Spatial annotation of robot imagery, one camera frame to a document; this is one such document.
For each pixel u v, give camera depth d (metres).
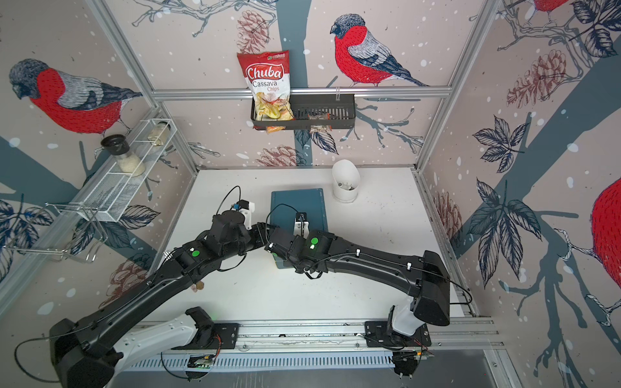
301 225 0.64
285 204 0.57
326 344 0.73
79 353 0.37
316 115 0.92
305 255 0.48
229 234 0.55
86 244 0.69
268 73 0.81
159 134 0.85
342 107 0.94
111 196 0.71
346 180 1.07
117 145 0.68
